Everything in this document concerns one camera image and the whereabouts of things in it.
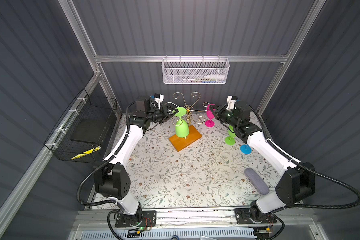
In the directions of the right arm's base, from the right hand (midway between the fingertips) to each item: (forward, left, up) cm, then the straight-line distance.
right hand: (210, 106), depth 77 cm
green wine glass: (-5, +15, -11) cm, 19 cm away
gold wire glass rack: (+27, +6, -34) cm, 43 cm away
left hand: (-1, +17, -1) cm, 17 cm away
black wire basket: (-15, +63, -2) cm, 65 cm away
